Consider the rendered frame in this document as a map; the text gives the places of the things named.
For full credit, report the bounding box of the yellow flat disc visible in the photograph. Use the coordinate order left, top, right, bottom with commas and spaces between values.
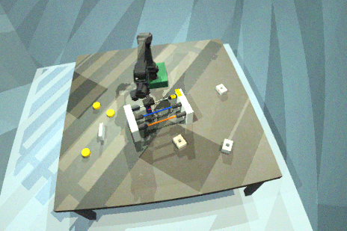
93, 102, 101, 110
82, 148, 90, 157
106, 110, 115, 117

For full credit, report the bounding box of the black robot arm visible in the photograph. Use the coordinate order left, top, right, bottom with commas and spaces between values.
130, 33, 159, 101

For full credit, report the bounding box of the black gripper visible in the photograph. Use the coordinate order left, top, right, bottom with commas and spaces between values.
142, 85, 155, 108

